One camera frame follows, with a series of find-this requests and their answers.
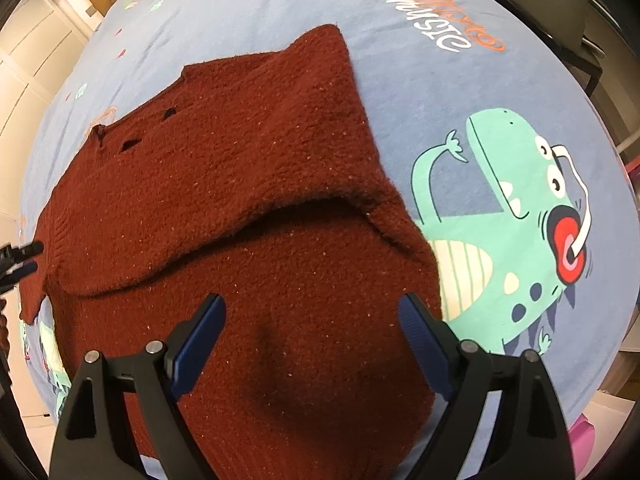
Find pink object on floor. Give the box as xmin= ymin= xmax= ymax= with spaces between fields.
xmin=568 ymin=414 xmax=596 ymax=477

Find grey office chair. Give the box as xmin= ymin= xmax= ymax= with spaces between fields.
xmin=495 ymin=0 xmax=602 ymax=96

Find blue dinosaur print bedsheet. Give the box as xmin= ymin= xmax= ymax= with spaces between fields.
xmin=21 ymin=0 xmax=639 ymax=422

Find dark red knit sweater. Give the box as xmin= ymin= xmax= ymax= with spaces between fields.
xmin=20 ymin=25 xmax=439 ymax=479

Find cream wardrobe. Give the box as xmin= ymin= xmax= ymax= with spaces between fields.
xmin=0 ymin=0 xmax=92 ymax=221

